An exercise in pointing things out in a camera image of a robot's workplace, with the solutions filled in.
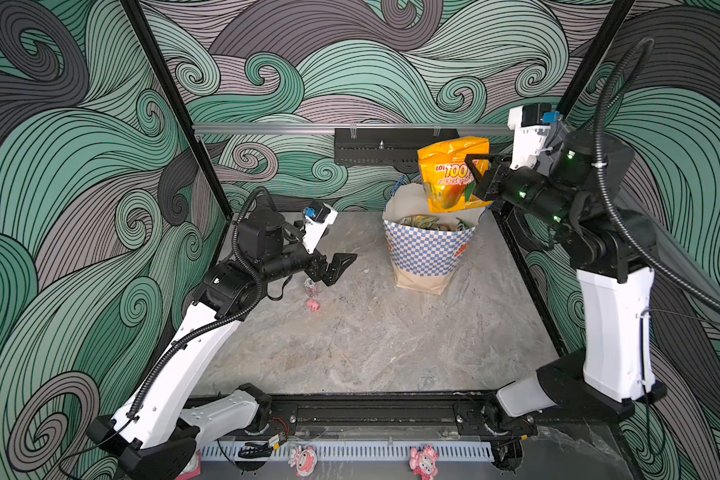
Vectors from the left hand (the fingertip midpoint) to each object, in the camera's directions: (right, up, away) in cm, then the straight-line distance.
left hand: (341, 240), depth 61 cm
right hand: (+24, +15, -10) cm, 30 cm away
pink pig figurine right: (+18, -49, +3) cm, 53 cm away
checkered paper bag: (+23, -2, +22) cm, 32 cm away
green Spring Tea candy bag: (+26, +6, +33) cm, 43 cm away
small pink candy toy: (-11, -16, +31) cm, 36 cm away
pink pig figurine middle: (-8, -50, +4) cm, 50 cm away
